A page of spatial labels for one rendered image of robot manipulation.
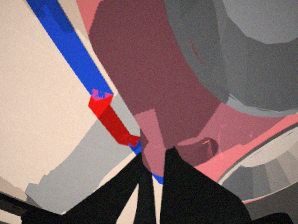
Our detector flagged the grey steel bowl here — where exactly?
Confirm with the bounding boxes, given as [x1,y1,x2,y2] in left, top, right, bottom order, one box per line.
[163,0,298,117]
[217,124,298,202]

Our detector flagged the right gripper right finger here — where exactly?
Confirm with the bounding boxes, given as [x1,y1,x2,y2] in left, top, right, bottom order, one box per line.
[159,146,252,224]

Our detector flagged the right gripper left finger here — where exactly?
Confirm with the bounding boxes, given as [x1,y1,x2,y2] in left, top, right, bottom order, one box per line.
[51,152,157,224]

